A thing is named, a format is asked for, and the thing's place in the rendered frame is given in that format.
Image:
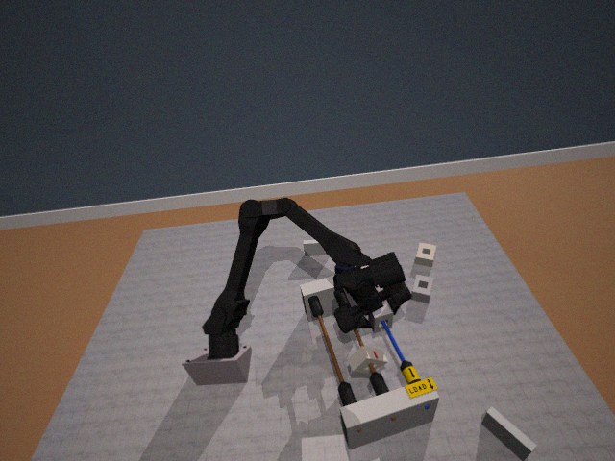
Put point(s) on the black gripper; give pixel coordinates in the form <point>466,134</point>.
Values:
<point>352,318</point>

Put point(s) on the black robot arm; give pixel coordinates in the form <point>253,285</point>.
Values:
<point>254,217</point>

